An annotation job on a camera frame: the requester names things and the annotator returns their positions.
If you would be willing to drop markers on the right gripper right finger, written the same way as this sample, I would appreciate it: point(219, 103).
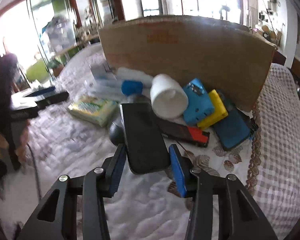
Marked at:
point(240, 217)

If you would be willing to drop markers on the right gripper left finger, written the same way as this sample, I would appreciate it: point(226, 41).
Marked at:
point(55, 215)

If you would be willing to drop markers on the black smartphone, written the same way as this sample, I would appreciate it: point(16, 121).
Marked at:
point(146, 149)

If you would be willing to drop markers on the green yellow tissue pack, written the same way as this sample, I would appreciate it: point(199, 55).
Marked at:
point(94, 110)

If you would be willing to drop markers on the blue cap clear bottle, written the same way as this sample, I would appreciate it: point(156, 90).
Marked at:
point(119, 88)

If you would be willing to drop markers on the white plastic pipe fitting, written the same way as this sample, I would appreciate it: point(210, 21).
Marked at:
point(168, 99)

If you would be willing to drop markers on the white power adapter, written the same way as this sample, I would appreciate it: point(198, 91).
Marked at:
point(102, 70)

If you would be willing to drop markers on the checkered bed quilt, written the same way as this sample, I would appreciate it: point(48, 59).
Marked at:
point(273, 177)

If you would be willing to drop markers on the blue notebook case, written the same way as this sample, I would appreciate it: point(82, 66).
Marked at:
point(233, 129)

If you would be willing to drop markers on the white floral bed sheet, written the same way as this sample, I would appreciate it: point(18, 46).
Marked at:
point(142, 208)

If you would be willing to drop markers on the black red flat box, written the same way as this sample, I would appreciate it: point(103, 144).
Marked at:
point(179, 132)

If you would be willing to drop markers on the yellow plastic block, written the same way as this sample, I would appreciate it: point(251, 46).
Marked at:
point(217, 115)

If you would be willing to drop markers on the blue plastic block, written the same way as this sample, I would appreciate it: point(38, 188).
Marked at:
point(199, 106)

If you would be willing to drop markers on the cardboard box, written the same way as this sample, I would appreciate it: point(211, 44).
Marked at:
point(223, 55)

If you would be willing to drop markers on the standing fan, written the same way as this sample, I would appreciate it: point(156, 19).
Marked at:
point(268, 34)

